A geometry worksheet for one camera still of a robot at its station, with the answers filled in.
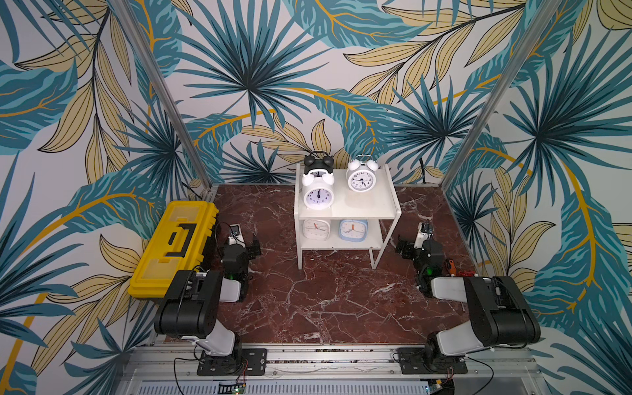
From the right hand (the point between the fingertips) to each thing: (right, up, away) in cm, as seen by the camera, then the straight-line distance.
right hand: (414, 236), depth 93 cm
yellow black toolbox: (-82, -1, -13) cm, 83 cm away
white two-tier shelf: (-18, +11, -23) cm, 31 cm away
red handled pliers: (+17, -13, -5) cm, 21 cm away
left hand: (-65, -1, -1) cm, 65 cm away
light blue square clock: (-25, +3, -14) cm, 29 cm away
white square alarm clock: (-37, +4, -14) cm, 40 cm away
